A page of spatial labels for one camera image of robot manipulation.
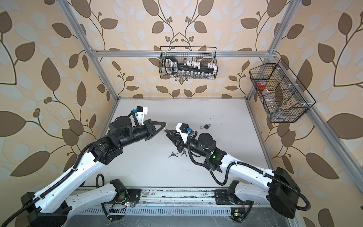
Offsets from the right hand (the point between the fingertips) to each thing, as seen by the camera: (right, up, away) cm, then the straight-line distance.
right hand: (168, 133), depth 65 cm
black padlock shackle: (+23, -1, +39) cm, 45 cm away
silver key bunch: (0, -17, +24) cm, 29 cm away
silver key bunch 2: (+7, -16, +26) cm, 31 cm away
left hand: (0, +5, -5) cm, 7 cm away
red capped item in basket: (+56, +27, +22) cm, 66 cm away
